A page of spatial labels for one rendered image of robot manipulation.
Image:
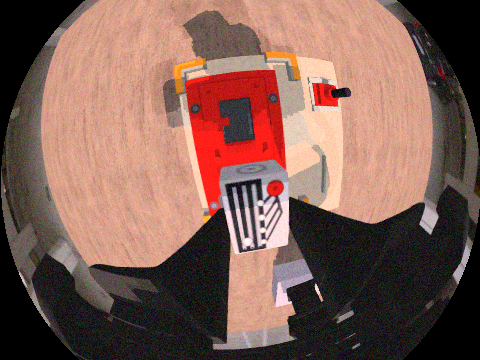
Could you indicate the beige flat base plate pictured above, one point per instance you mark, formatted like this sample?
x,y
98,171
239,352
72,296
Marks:
x,y
313,136

